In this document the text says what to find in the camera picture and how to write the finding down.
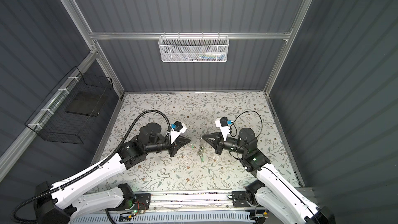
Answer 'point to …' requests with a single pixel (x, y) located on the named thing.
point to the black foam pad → (87, 102)
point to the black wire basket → (65, 126)
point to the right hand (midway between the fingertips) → (205, 139)
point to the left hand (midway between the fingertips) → (189, 139)
